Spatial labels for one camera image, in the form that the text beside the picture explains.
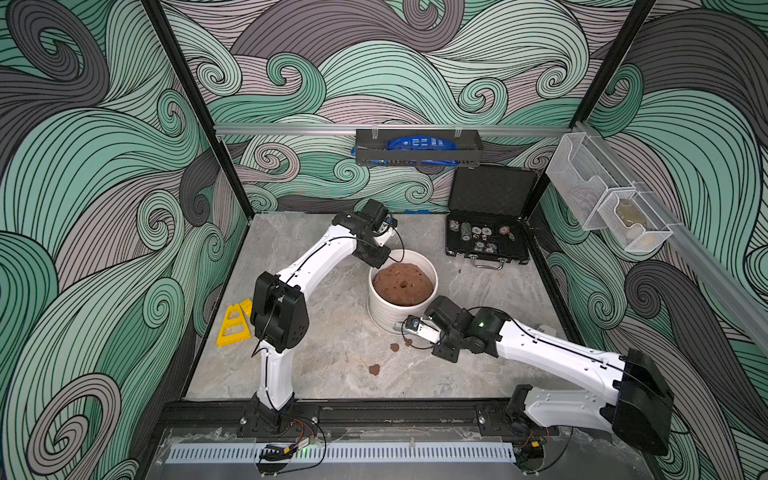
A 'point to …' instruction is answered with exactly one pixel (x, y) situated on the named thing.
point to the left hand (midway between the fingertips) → (382, 255)
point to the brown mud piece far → (394, 347)
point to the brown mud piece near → (374, 369)
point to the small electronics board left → (274, 458)
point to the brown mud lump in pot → (403, 284)
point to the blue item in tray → (421, 142)
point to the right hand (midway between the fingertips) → (442, 334)
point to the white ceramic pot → (383, 314)
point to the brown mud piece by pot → (408, 342)
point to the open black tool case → (485, 222)
